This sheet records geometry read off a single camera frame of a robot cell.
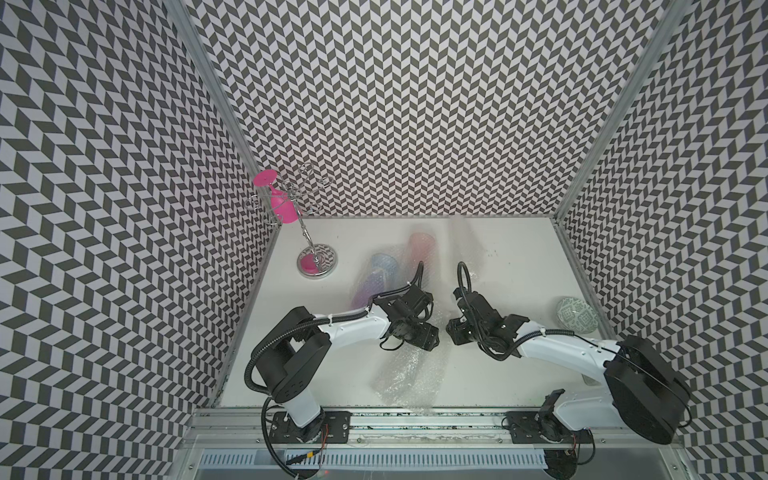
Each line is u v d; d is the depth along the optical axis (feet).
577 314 2.94
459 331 2.57
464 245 3.37
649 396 1.37
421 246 3.25
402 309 2.26
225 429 2.41
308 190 2.66
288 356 1.45
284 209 4.00
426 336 2.47
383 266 3.08
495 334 2.11
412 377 2.47
